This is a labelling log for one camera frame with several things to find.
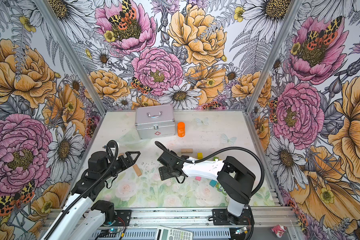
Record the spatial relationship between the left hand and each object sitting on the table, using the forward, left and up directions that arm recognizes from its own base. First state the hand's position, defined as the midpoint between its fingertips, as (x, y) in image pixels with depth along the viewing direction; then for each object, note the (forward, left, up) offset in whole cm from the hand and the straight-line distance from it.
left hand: (136, 160), depth 77 cm
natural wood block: (+13, -27, -14) cm, 33 cm away
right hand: (-4, -16, -12) cm, 21 cm away
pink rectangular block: (-4, -33, -15) cm, 36 cm away
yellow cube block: (+10, -35, -15) cm, 39 cm away
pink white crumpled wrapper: (-29, -66, -10) cm, 73 cm away
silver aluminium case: (+28, -7, -1) cm, 28 cm away
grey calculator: (-29, -15, -14) cm, 36 cm away
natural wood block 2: (+1, +3, -15) cm, 15 cm away
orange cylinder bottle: (+27, -23, -9) cm, 37 cm away
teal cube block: (-7, -40, -14) cm, 43 cm away
